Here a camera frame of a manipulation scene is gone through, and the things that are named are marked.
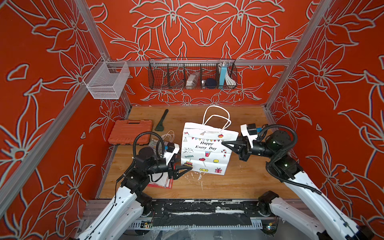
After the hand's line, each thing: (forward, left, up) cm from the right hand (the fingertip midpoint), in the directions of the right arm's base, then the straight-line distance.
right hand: (221, 145), depth 56 cm
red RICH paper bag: (-5, +30, -35) cm, 47 cm away
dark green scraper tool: (+35, +36, -35) cm, 61 cm away
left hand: (-1, +13, -13) cm, 19 cm away
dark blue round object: (+51, 0, -8) cm, 52 cm away
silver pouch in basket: (+49, +12, -5) cm, 51 cm away
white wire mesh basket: (+49, +67, -4) cm, 83 cm away
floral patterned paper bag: (-8, +25, -16) cm, 31 cm away
